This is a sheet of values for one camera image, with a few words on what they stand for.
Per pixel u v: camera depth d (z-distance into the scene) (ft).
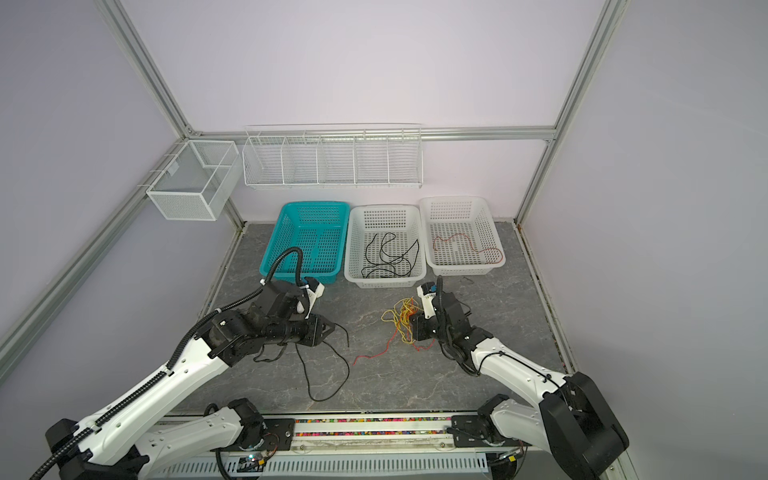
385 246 3.67
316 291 2.18
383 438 2.43
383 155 3.39
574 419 1.35
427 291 2.51
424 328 2.48
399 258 3.55
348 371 2.71
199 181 3.22
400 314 2.92
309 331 2.06
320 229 3.91
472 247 3.67
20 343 1.68
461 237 3.80
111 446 1.27
